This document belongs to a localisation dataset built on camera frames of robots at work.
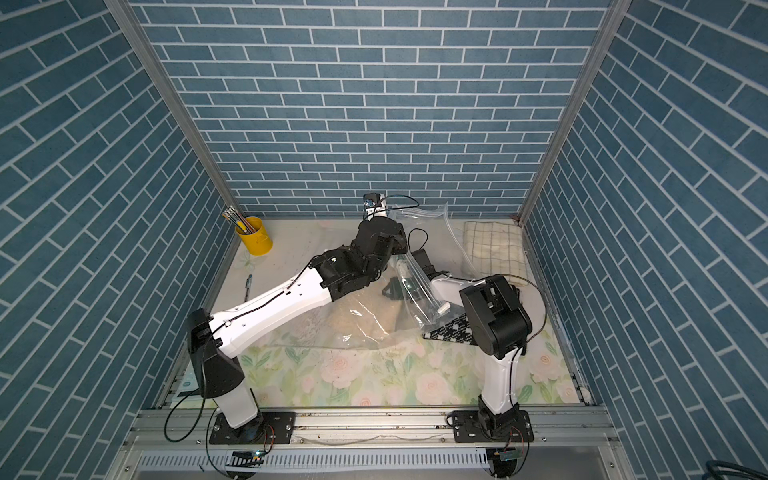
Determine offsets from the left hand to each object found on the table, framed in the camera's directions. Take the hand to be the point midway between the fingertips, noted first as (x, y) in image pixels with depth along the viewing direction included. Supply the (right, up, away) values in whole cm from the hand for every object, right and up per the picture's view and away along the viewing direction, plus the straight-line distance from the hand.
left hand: (408, 226), depth 72 cm
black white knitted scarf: (+15, -29, +14) cm, 36 cm away
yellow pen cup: (-52, -4, +32) cm, 62 cm away
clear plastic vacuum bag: (+2, -15, -4) cm, 16 cm away
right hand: (-7, -20, +23) cm, 31 cm away
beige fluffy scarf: (-14, -26, +13) cm, 32 cm away
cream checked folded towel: (+32, -6, +35) cm, 48 cm away
